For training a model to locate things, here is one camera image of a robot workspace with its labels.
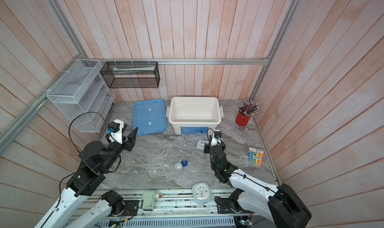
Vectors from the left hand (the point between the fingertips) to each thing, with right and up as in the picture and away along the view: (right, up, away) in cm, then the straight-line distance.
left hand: (132, 129), depth 65 cm
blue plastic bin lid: (-4, +6, +45) cm, 46 cm away
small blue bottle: (+23, -22, +23) cm, 39 cm away
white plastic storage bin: (+30, +7, +48) cm, 57 cm away
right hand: (+38, -5, +17) cm, 42 cm away
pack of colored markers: (+67, -18, +25) cm, 74 cm away
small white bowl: (+19, -24, +21) cm, 37 cm away
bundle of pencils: (+66, +12, +33) cm, 75 cm away
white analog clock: (+32, -34, +11) cm, 48 cm away
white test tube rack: (+33, -13, +28) cm, 45 cm away
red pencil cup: (+62, +3, +35) cm, 72 cm away
